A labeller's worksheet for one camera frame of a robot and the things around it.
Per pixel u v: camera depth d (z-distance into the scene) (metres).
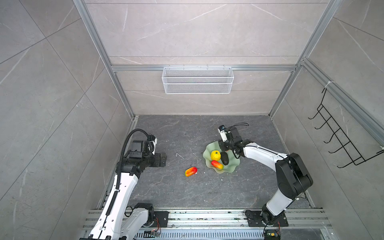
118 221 0.40
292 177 0.46
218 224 0.73
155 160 0.67
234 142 0.71
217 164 0.90
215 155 0.90
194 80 1.01
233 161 0.92
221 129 0.83
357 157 0.58
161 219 0.73
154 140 0.69
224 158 0.92
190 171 0.88
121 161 0.49
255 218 0.73
